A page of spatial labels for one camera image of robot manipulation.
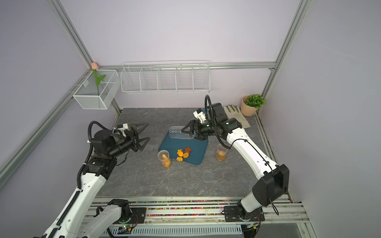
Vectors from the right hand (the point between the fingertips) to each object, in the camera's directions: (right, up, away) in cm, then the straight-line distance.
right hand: (184, 133), depth 71 cm
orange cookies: (-3, -15, +23) cm, 28 cm away
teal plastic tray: (-10, -9, +28) cm, 31 cm away
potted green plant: (+45, +19, +37) cm, 61 cm away
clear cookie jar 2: (+21, -13, +19) cm, 31 cm away
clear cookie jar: (-14, -15, +16) cm, 25 cm away
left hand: (-16, +1, -3) cm, 16 cm away
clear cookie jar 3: (-5, 0, +4) cm, 7 cm away
